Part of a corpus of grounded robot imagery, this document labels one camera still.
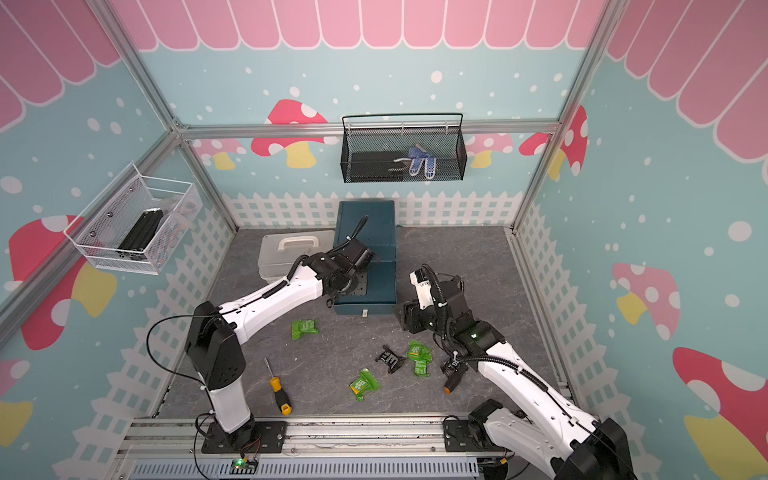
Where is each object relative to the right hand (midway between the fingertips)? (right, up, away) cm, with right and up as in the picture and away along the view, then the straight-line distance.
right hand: (402, 305), depth 77 cm
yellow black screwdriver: (-32, -26, +2) cm, 41 cm away
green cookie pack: (-30, -9, +15) cm, 35 cm away
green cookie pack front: (-10, -22, +4) cm, 25 cm away
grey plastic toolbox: (-41, +13, +22) cm, 48 cm away
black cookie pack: (-3, -17, +8) cm, 19 cm away
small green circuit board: (-39, -39, -4) cm, 55 cm away
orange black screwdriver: (+14, -21, +4) cm, 26 cm away
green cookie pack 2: (+6, -16, +9) cm, 19 cm away
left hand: (-13, +4, +9) cm, 17 cm away
